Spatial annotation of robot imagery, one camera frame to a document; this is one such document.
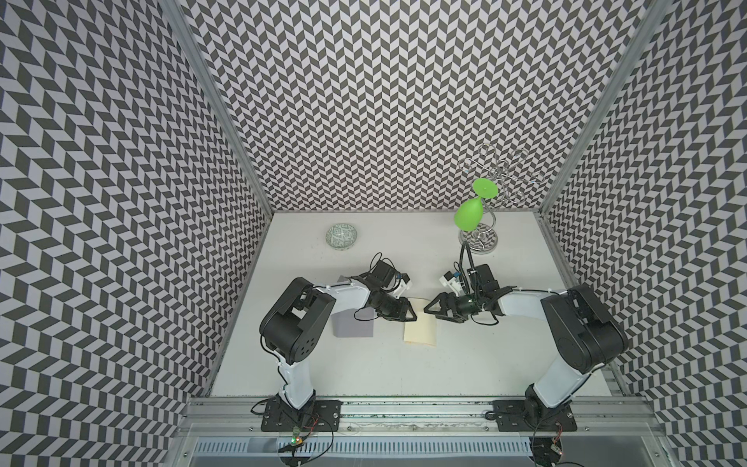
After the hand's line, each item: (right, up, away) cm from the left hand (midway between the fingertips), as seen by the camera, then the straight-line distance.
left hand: (410, 320), depth 89 cm
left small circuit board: (-28, -21, -22) cm, 42 cm away
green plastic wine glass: (+18, +33, -3) cm, 38 cm away
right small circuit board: (+30, -24, -22) cm, 44 cm away
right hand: (+7, +1, -1) cm, 7 cm away
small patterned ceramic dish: (-25, +26, +20) cm, 41 cm away
